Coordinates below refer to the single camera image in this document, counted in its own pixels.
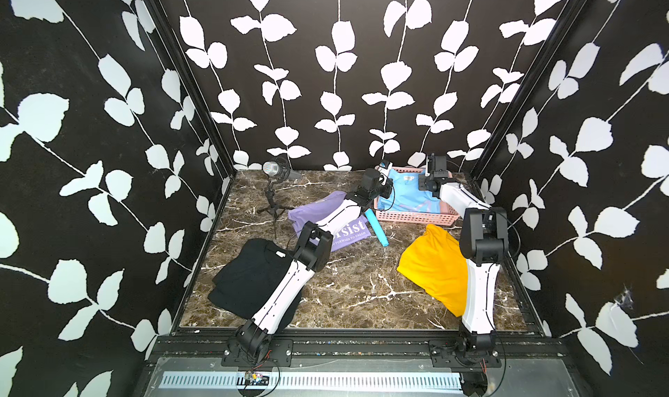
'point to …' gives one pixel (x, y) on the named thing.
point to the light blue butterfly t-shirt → (406, 195)
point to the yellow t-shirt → (434, 260)
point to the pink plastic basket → (446, 216)
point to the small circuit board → (252, 379)
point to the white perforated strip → (198, 381)
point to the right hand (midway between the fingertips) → (428, 172)
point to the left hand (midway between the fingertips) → (393, 173)
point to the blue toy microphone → (376, 227)
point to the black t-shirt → (247, 278)
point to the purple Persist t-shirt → (303, 218)
